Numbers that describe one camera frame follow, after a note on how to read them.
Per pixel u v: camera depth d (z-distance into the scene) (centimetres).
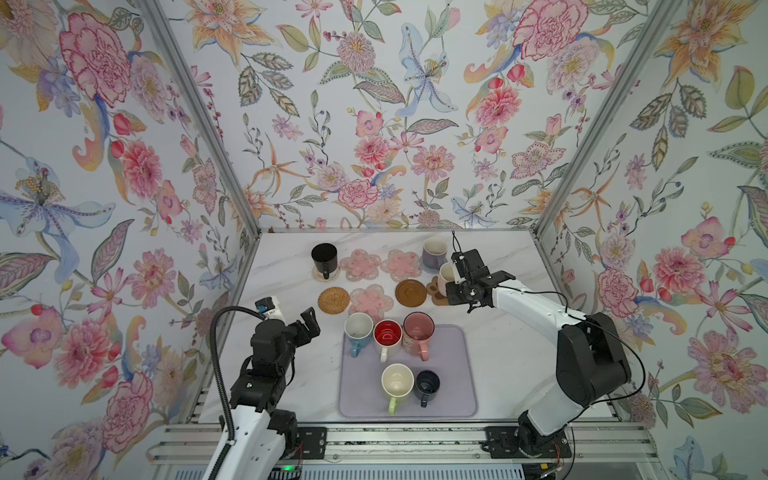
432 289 104
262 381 56
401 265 111
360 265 110
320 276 104
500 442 73
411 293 103
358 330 90
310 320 73
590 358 46
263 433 51
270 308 67
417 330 88
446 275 90
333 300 101
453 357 86
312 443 73
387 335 90
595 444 76
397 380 82
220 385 49
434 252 104
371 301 101
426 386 82
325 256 103
